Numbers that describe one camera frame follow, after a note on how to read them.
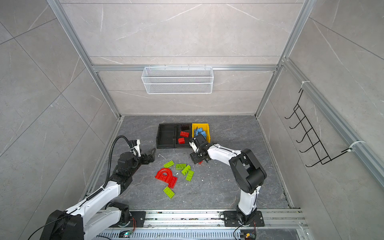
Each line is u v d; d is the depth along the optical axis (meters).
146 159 0.75
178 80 1.00
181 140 1.01
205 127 1.06
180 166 0.90
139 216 0.74
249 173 0.49
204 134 1.04
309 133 0.69
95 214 0.49
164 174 0.88
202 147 0.76
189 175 0.88
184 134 1.07
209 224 0.73
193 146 0.87
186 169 0.88
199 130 1.04
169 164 0.93
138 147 0.74
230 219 0.73
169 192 0.80
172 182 0.85
